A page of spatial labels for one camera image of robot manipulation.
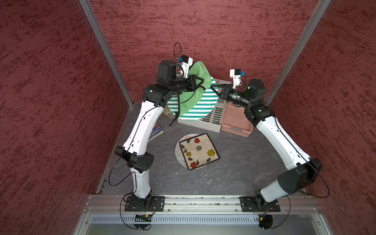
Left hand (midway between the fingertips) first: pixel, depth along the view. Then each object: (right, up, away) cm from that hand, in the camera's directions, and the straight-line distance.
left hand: (202, 84), depth 65 cm
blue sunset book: (-30, -25, +36) cm, 53 cm away
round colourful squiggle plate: (-13, -39, +27) cm, 50 cm away
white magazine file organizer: (+11, -19, +45) cm, 50 cm away
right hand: (+3, -2, 0) cm, 4 cm away
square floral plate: (0, -37, +27) cm, 46 cm away
